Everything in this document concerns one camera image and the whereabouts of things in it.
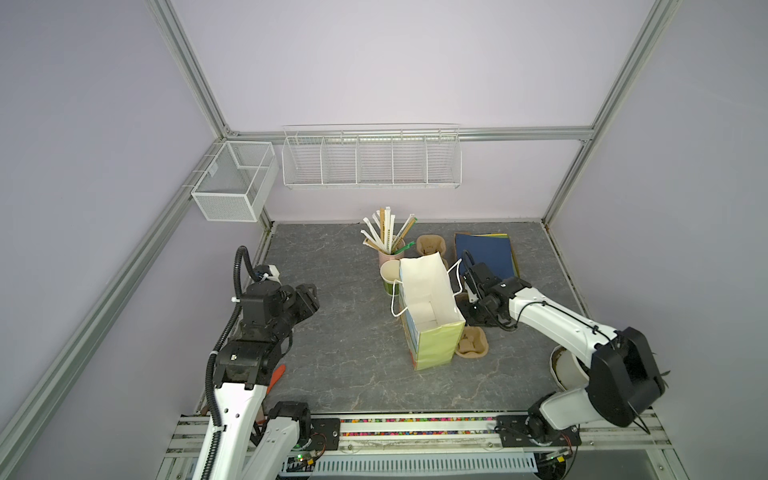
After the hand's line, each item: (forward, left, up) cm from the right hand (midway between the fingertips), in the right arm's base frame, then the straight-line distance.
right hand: (466, 320), depth 86 cm
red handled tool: (-14, +54, -5) cm, 56 cm away
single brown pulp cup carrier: (-4, -2, -7) cm, 8 cm away
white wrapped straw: (+30, +23, +9) cm, 39 cm away
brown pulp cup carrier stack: (+33, +8, -5) cm, 35 cm away
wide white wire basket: (+48, +29, +24) cm, 61 cm away
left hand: (-3, +42, +19) cm, 46 cm away
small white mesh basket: (+43, +75, +18) cm, 89 cm away
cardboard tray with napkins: (+30, -15, -4) cm, 34 cm away
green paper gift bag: (+2, +9, -7) cm, 11 cm away
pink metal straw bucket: (+22, +25, +2) cm, 33 cm away
